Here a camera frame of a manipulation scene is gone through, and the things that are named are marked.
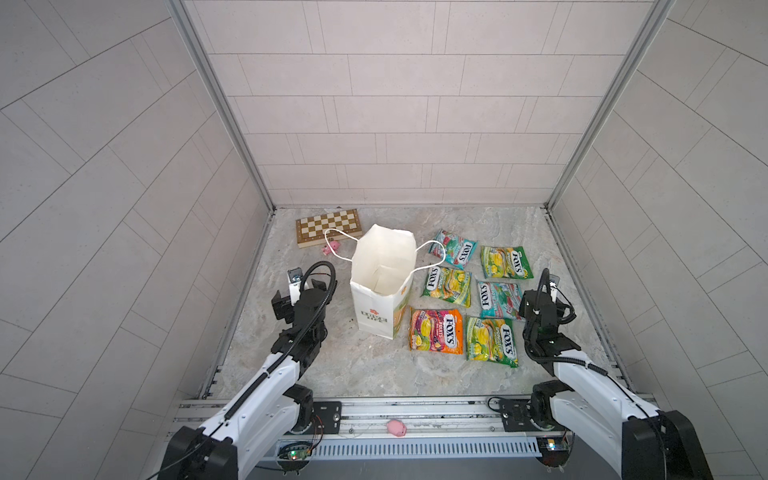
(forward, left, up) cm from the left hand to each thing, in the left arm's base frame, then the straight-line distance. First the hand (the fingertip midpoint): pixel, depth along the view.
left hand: (305, 280), depth 82 cm
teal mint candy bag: (+18, -46, -10) cm, 51 cm away
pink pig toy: (+20, -4, -10) cm, 23 cm away
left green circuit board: (-38, -4, -8) cm, 39 cm away
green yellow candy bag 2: (-13, -52, -9) cm, 54 cm away
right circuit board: (-37, -62, -12) cm, 73 cm away
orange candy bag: (-10, -37, -11) cm, 40 cm away
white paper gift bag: (+8, -22, -3) cm, 23 cm away
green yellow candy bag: (+13, -61, -10) cm, 63 cm away
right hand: (0, -67, -5) cm, 67 cm away
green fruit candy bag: (+4, -42, -10) cm, 44 cm away
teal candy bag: (-1, -56, -10) cm, 57 cm away
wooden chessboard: (+25, +5, -9) cm, 27 cm away
